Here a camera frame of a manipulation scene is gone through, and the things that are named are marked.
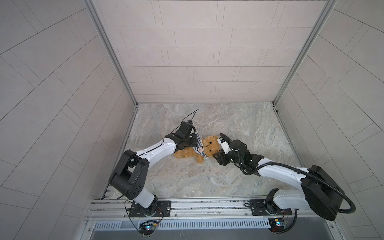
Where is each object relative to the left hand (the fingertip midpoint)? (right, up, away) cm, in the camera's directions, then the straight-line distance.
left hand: (199, 138), depth 89 cm
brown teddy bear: (+7, -4, -6) cm, 10 cm away
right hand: (+9, -9, -6) cm, 14 cm away
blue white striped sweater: (0, -5, -5) cm, 7 cm away
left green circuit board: (-22, -36, -24) cm, 48 cm away
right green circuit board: (+36, -36, -21) cm, 55 cm away
